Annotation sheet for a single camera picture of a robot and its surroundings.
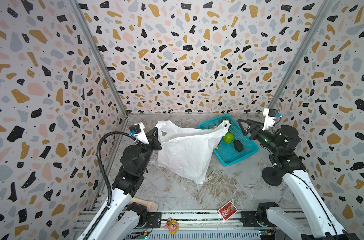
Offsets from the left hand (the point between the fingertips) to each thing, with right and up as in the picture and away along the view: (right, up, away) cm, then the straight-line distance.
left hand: (156, 126), depth 65 cm
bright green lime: (+40, -8, +35) cm, 54 cm away
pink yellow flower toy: (+7, -46, +5) cm, 47 cm away
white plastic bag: (+13, -14, +15) cm, 24 cm away
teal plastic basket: (+39, -17, +35) cm, 55 cm away
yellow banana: (+32, -14, +35) cm, 50 cm away
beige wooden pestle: (-4, -40, +8) cm, 41 cm away
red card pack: (+34, -43, +11) cm, 56 cm away
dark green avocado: (+46, -13, +33) cm, 58 cm away
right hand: (+38, +3, 0) cm, 38 cm away
